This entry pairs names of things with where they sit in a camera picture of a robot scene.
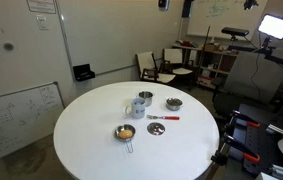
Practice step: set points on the small steel pot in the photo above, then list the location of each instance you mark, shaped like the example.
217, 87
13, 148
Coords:
146, 99

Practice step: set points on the paper wall notice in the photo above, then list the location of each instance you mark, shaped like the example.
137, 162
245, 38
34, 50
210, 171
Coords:
41, 5

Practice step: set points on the whiteboard with drawings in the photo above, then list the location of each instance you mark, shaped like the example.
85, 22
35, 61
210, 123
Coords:
14, 123

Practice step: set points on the white wall switch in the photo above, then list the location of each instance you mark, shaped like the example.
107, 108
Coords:
42, 22

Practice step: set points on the black marker tray box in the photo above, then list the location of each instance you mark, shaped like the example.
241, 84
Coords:
83, 72

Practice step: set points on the brown egg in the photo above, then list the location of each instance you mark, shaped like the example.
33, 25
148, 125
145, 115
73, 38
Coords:
125, 134

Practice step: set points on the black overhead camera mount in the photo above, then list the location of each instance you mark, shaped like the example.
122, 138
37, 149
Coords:
249, 3

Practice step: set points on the white cushioned wooden chair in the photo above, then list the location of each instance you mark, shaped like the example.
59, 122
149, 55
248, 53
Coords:
182, 71
146, 61

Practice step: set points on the bright led light panel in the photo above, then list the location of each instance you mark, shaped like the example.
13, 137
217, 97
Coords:
275, 26

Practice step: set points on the black hanging wall device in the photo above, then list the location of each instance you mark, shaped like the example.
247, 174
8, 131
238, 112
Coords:
187, 8

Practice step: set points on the large blank wall whiteboard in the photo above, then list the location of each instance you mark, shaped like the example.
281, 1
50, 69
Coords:
114, 33

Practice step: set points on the whiteboard with green writing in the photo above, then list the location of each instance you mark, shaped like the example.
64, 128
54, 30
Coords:
234, 16

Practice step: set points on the wooden storage shelf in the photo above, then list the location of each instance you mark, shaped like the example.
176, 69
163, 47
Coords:
214, 63

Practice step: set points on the round grey wall knob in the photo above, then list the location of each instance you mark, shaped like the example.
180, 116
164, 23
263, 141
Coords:
8, 46

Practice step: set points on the round steel lid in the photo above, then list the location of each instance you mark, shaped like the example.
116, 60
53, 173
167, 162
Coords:
156, 128

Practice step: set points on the small steel pan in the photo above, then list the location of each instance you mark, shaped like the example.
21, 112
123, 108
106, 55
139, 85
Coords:
125, 127

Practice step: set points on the black perforated bench plate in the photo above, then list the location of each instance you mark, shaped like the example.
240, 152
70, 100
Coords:
267, 140

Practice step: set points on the black bar depth camera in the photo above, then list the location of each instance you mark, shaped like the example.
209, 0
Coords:
235, 31

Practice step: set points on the small steel bowl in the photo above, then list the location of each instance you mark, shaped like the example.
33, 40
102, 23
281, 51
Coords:
174, 104

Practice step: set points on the white ceramic mug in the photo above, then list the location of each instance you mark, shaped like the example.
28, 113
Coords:
137, 110

